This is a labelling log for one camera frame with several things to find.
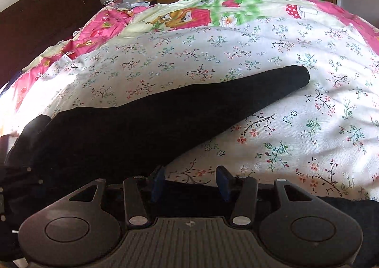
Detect black pants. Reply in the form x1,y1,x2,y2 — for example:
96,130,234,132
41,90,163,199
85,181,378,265
15,66,378,267

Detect pink cartoon blanket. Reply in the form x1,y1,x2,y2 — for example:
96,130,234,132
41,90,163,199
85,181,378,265
3,0,378,111

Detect white floral bed quilt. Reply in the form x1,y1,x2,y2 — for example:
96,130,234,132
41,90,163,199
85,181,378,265
1,18,378,200

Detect dark wooden headboard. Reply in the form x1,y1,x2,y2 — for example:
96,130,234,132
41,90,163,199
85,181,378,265
1,0,102,85

